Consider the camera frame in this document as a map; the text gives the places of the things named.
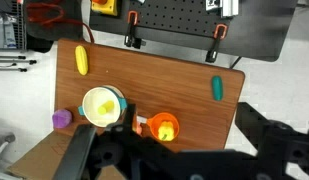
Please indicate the yellow banana toy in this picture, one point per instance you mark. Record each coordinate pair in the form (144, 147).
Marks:
(81, 60)

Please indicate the orange plastic bowl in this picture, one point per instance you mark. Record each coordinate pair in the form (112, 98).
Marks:
(157, 121)

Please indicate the brown cardboard box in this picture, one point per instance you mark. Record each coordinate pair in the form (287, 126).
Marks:
(40, 160)

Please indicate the black slanted table strut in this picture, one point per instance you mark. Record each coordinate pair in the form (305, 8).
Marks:
(236, 62)

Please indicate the yellow emergency stop box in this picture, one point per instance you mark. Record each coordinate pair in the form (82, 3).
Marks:
(107, 8)

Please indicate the black pegboard table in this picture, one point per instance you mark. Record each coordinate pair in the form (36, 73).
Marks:
(254, 33)

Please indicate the aluminium bracket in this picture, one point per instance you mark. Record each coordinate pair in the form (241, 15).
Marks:
(229, 6)

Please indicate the thin black tripod leg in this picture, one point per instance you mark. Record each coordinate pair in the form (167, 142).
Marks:
(10, 69)
(14, 61)

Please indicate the yellow toy bell pepper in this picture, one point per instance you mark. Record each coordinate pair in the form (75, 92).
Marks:
(166, 131)

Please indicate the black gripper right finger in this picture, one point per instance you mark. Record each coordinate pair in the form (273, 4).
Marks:
(252, 123)

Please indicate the yellow toy food piece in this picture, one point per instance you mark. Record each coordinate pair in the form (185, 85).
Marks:
(105, 107)

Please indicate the small orange toy carrot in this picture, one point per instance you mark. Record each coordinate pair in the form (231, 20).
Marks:
(139, 128)

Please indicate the black equipment case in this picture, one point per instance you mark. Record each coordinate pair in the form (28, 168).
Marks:
(69, 10)

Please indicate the green toy cucumber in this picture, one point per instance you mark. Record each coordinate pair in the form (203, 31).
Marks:
(217, 88)

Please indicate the purple toy vegetable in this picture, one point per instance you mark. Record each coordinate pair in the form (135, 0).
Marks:
(62, 119)

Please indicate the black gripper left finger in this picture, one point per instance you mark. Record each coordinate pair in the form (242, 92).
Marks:
(131, 116)

